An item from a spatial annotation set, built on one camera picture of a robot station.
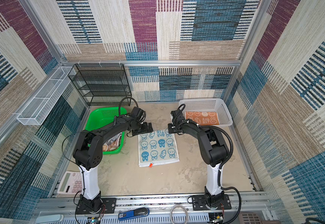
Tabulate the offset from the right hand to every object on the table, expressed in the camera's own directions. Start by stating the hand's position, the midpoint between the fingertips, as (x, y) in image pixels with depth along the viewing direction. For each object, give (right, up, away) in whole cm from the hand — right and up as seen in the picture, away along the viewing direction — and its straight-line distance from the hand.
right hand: (172, 129), depth 100 cm
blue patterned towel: (-10, -11, -6) cm, 16 cm away
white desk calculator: (-58, -28, -20) cm, 67 cm away
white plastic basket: (+30, +18, +12) cm, 37 cm away
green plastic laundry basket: (-55, +9, +9) cm, 56 cm away
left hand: (-16, +1, -4) cm, 17 cm away
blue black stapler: (-20, -37, -32) cm, 53 cm away
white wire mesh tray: (-69, +11, -30) cm, 76 cm away
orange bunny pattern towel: (+25, +8, +8) cm, 27 cm away
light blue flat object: (-60, -40, -31) cm, 79 cm away
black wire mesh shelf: (-54, +34, +11) cm, 65 cm away
